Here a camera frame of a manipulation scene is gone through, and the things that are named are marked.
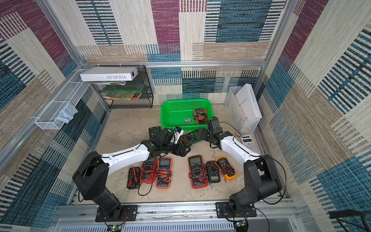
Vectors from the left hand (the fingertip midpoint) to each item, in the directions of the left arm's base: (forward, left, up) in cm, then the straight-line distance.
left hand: (185, 146), depth 85 cm
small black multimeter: (-12, -16, -7) cm, 21 cm away
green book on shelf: (+37, +41, +11) cm, 57 cm away
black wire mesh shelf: (+47, +32, -5) cm, 57 cm away
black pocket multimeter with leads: (-15, +28, -7) cm, 33 cm away
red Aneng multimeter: (-13, -7, -8) cm, 16 cm away
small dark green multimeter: (+12, -5, -8) cm, 15 cm away
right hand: (+9, -12, 0) cm, 15 cm away
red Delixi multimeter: (-12, +21, -6) cm, 24 cm away
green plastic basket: (+35, +4, -9) cm, 37 cm away
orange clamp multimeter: (+29, -12, -5) cm, 31 cm away
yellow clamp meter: (-12, -24, -7) cm, 27 cm away
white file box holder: (+27, -39, +6) cm, 48 cm away
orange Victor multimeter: (-13, +12, -7) cm, 19 cm away
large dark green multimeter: (+16, +21, -8) cm, 28 cm away
